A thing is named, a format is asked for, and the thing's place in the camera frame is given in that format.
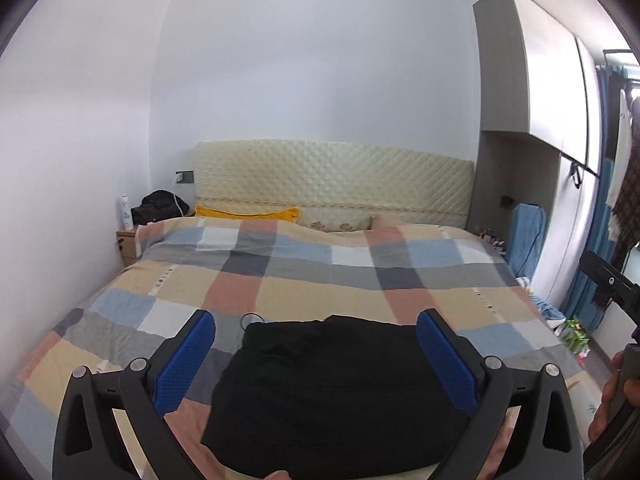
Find black puffer jacket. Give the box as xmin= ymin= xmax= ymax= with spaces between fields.
xmin=202 ymin=316 xmax=469 ymax=479

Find black clothes pile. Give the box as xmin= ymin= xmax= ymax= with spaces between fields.
xmin=131 ymin=190 xmax=190 ymax=226

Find hanging clothes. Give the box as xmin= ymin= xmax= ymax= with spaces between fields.
xmin=591 ymin=86 xmax=640 ymax=311

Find black clothes hanger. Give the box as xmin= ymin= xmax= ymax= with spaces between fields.
xmin=570 ymin=162 xmax=585 ymax=190

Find person right hand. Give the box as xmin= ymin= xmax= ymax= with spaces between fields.
xmin=588 ymin=350 xmax=624 ymax=442

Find blue cloth on floor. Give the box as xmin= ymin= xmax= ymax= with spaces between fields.
xmin=516 ymin=276 xmax=566 ymax=330

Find blue curtain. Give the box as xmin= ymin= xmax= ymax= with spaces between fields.
xmin=562 ymin=66 xmax=627 ymax=333

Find wooden nightstand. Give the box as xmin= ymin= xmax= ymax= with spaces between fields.
xmin=116 ymin=228 xmax=138 ymax=266

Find blue towel on rack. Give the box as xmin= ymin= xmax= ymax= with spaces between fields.
xmin=506 ymin=204 xmax=547 ymax=280

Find white spray bottle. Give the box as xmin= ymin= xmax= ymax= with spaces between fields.
xmin=119 ymin=195 xmax=134 ymax=231

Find plaid bed quilt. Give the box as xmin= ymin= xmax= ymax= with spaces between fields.
xmin=1 ymin=218 xmax=601 ymax=479

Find yellow pillow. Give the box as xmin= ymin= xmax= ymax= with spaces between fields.
xmin=194 ymin=202 xmax=303 ymax=224

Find floral pillow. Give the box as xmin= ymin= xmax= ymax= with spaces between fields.
xmin=296 ymin=208 xmax=371 ymax=232

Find cream quilted headboard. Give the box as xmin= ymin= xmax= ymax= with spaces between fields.
xmin=194 ymin=140 xmax=474 ymax=228

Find wall power outlet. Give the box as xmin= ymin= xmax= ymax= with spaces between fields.
xmin=176 ymin=170 xmax=194 ymax=184

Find grey wall cabinet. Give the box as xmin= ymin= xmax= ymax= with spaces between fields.
xmin=472 ymin=0 xmax=601 ymax=241

